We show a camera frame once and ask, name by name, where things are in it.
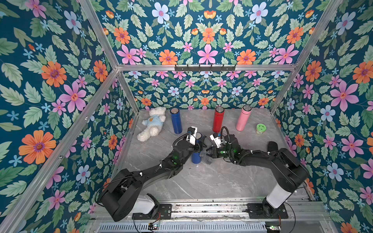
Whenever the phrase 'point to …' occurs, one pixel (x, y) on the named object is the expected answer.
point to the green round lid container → (261, 128)
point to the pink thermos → (245, 113)
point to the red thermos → (218, 120)
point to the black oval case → (272, 146)
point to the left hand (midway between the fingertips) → (202, 134)
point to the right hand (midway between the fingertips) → (206, 150)
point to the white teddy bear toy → (156, 117)
